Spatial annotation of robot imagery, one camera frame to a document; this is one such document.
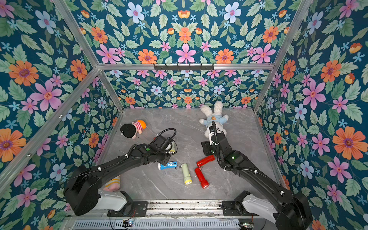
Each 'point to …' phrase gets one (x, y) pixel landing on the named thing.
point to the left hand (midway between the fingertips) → (169, 156)
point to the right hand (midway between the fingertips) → (208, 139)
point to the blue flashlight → (171, 164)
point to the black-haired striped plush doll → (130, 131)
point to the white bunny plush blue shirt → (214, 115)
